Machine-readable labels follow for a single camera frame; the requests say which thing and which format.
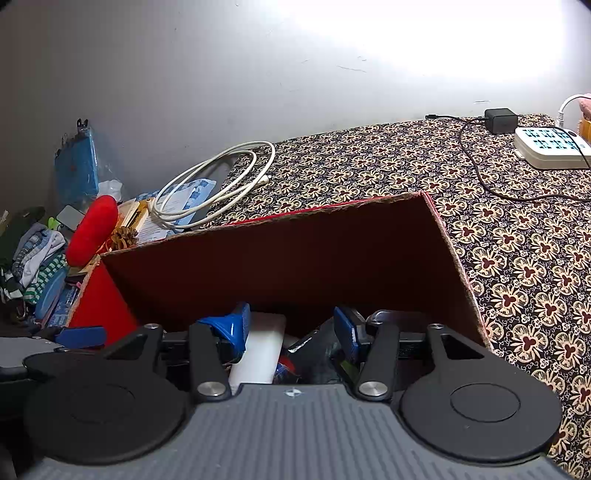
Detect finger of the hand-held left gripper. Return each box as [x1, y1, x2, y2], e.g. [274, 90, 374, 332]
[54, 326, 108, 348]

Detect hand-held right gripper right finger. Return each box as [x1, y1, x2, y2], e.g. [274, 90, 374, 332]
[333, 305, 492, 402]

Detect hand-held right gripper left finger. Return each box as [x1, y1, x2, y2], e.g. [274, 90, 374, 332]
[99, 302, 252, 403]

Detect white tube with blue cap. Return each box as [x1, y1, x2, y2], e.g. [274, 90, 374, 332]
[228, 312, 288, 386]

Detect red cardboard box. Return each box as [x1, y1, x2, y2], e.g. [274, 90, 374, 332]
[67, 191, 492, 384]

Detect blue patterned towel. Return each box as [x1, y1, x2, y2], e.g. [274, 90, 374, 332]
[44, 281, 86, 328]

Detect blue oval case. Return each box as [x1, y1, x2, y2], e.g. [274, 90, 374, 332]
[34, 268, 70, 321]

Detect green checked cloth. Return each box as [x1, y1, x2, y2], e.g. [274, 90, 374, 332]
[23, 254, 68, 305]

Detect pile of clothes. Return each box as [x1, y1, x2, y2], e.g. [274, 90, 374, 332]
[11, 228, 65, 287]

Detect red plush cushion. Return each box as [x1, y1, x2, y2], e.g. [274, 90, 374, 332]
[65, 195, 120, 267]

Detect small pine cone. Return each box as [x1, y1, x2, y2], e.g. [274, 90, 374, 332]
[110, 225, 140, 252]

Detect small grey device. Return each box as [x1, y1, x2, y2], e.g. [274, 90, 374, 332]
[55, 204, 86, 230]

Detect dark green cloth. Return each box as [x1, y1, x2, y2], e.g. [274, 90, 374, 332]
[0, 207, 47, 268]

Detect tan book stack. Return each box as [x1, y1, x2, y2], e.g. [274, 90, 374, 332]
[65, 198, 153, 282]

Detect blue white pamphlet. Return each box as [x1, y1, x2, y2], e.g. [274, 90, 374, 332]
[134, 178, 217, 243]

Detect clear plastic bag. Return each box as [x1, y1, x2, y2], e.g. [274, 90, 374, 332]
[97, 178, 124, 204]

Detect blue packet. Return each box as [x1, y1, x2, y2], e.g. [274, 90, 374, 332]
[54, 119, 100, 208]

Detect white power strip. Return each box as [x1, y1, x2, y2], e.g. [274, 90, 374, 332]
[514, 126, 591, 171]

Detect white coiled cable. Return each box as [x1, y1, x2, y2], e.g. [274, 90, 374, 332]
[150, 141, 276, 230]

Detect black power adapter with cable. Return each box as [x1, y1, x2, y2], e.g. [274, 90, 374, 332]
[425, 113, 591, 204]

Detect white power strip cable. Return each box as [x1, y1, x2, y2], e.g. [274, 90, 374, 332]
[558, 93, 591, 130]

